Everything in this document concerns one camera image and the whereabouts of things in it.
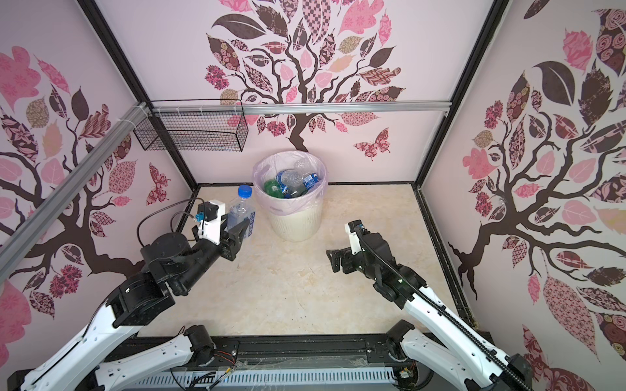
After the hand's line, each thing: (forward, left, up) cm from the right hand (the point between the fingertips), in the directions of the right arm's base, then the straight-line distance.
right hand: (340, 245), depth 75 cm
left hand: (-2, +26, +17) cm, 31 cm away
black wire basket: (+48, +56, +14) cm, 75 cm away
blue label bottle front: (+26, +11, +2) cm, 28 cm away
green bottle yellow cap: (+24, +24, +2) cm, 34 cm away
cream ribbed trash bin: (+13, +15, -9) cm, 22 cm away
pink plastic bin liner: (+30, +27, +5) cm, 41 cm away
